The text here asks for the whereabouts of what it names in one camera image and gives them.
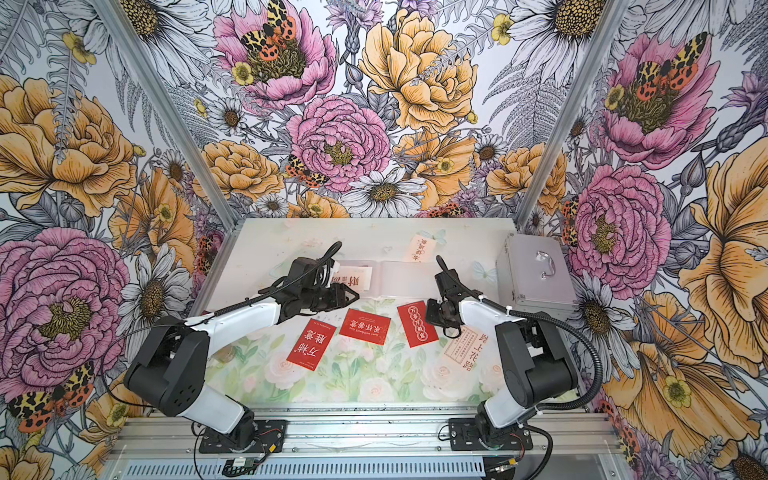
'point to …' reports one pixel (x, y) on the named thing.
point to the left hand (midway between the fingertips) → (352, 305)
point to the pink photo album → (399, 278)
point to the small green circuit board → (238, 465)
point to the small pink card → (421, 249)
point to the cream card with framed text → (466, 349)
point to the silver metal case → (533, 275)
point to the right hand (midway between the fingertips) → (431, 323)
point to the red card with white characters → (311, 345)
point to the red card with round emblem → (417, 324)
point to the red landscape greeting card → (366, 326)
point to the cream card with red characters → (358, 278)
